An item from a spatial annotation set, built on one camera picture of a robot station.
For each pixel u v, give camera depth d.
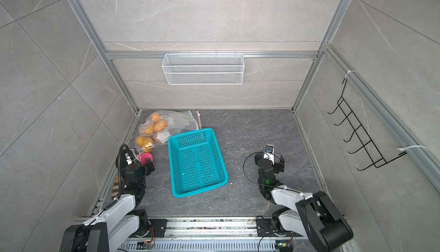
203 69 1.01
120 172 0.78
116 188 0.83
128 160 0.74
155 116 0.96
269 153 0.73
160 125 0.94
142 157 0.89
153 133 0.96
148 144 0.93
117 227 0.54
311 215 0.41
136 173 0.67
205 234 0.73
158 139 0.97
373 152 0.62
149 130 0.94
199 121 1.14
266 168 0.66
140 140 0.95
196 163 0.93
